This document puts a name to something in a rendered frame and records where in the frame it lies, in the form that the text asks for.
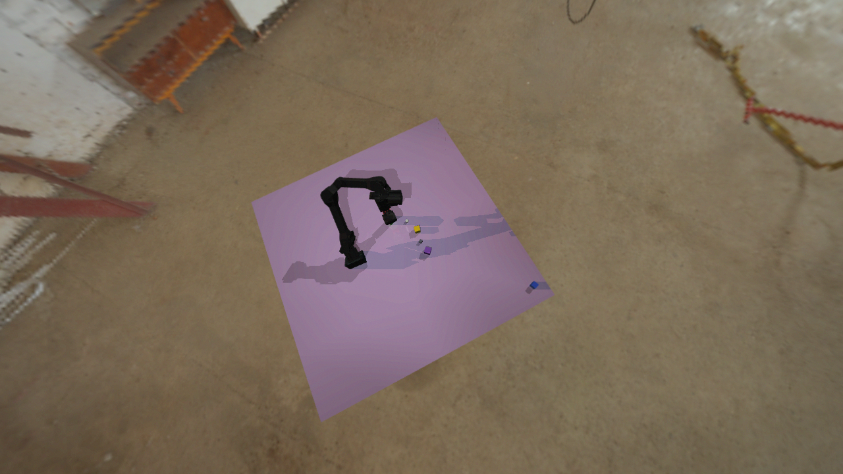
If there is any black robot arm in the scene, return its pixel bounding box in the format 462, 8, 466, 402
320, 176, 402, 263

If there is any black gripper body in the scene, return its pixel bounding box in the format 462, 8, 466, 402
377, 202, 397, 225

